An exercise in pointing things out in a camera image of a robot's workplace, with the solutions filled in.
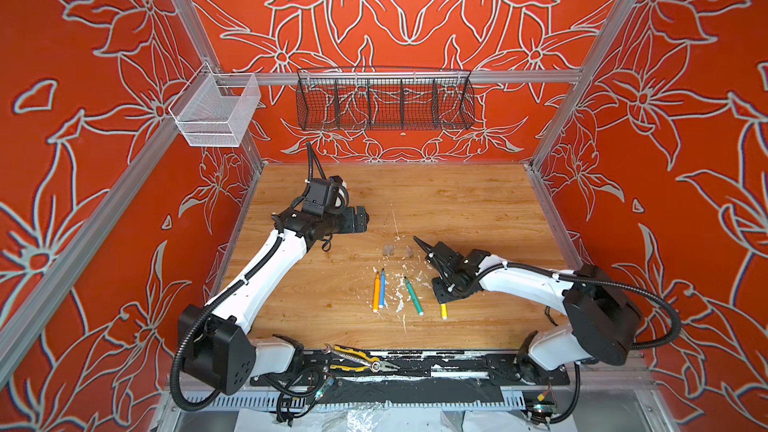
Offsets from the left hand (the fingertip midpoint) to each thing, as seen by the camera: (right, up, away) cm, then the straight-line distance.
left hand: (354, 215), depth 80 cm
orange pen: (+6, -23, +5) cm, 24 cm away
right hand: (+24, -23, +5) cm, 34 cm away
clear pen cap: (+11, -12, +15) cm, 22 cm away
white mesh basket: (-46, +33, +13) cm, 58 cm away
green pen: (+17, -24, +5) cm, 30 cm away
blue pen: (+8, -22, +6) cm, 25 cm away
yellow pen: (+25, -27, +1) cm, 37 cm away
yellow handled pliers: (+4, -36, -7) cm, 37 cm away
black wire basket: (+8, +37, +17) cm, 42 cm away
